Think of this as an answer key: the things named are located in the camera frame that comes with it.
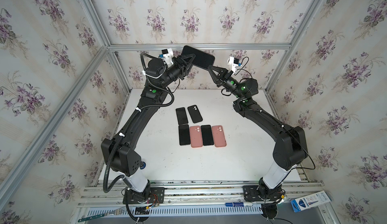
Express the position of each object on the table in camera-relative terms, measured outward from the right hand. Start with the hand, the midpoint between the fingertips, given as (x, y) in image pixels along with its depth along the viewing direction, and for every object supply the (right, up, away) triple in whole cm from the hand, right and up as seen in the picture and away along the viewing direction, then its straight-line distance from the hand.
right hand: (214, 68), depth 64 cm
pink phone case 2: (+7, -36, +29) cm, 47 cm away
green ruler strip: (-56, -67, +3) cm, 88 cm away
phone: (-1, -36, +31) cm, 47 cm away
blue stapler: (-38, -50, +18) cm, 65 cm away
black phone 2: (-16, -36, +31) cm, 50 cm away
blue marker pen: (+12, -63, +6) cm, 65 cm away
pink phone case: (-8, -36, +29) cm, 48 cm away
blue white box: (+44, -62, +6) cm, 77 cm away
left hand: (-8, +4, -1) cm, 9 cm away
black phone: (-18, -24, +40) cm, 50 cm away
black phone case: (-8, -23, +41) cm, 48 cm away
